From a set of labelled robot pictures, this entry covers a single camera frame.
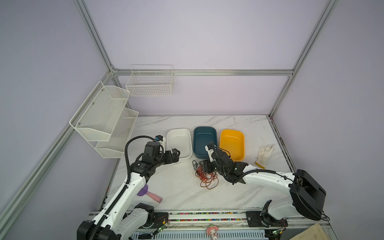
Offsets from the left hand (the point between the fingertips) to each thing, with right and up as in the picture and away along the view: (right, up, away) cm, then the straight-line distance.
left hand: (172, 154), depth 80 cm
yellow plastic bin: (+40, +5, +25) cm, 48 cm away
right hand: (+16, -4, +3) cm, 17 cm away
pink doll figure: (+21, -34, -12) cm, 41 cm away
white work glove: (+59, -2, +18) cm, 62 cm away
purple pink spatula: (-17, -22, +4) cm, 28 cm away
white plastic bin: (+2, +7, +22) cm, 23 cm away
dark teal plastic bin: (+18, +8, +29) cm, 35 cm away
